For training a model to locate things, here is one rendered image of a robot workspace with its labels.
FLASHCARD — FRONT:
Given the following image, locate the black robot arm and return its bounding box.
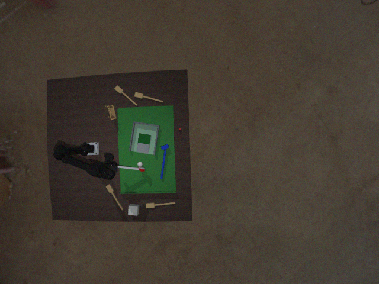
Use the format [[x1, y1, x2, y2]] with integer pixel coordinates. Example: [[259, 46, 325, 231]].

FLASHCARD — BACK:
[[53, 143, 118, 180]]

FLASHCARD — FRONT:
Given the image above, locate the blue putter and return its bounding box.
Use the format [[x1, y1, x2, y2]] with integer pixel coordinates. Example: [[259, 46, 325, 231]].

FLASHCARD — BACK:
[[160, 144, 169, 179]]

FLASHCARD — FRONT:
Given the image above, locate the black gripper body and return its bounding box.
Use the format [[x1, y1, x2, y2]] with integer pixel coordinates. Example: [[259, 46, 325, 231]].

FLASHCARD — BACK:
[[102, 154, 114, 180]]

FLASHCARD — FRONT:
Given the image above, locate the green rectangular mat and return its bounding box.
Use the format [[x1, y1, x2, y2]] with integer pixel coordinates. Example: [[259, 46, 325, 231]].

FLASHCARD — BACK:
[[117, 105, 176, 192]]

